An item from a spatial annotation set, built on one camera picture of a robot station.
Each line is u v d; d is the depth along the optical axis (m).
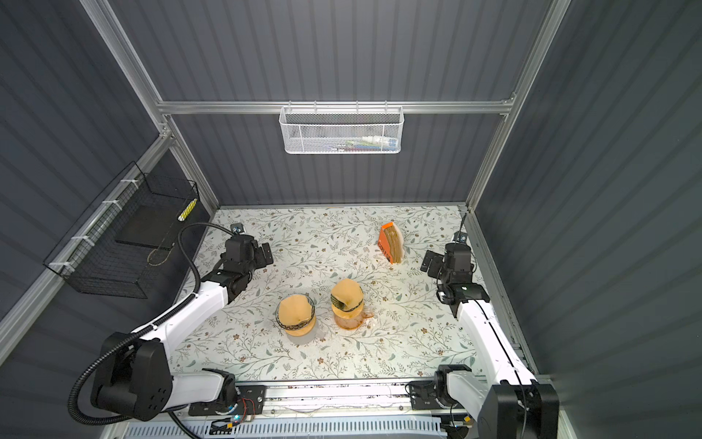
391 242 0.99
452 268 0.64
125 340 0.42
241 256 0.65
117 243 0.72
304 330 0.75
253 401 0.73
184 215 0.80
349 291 0.79
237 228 0.74
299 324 0.73
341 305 0.79
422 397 0.74
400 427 0.77
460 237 0.71
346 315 0.79
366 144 0.92
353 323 0.86
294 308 0.78
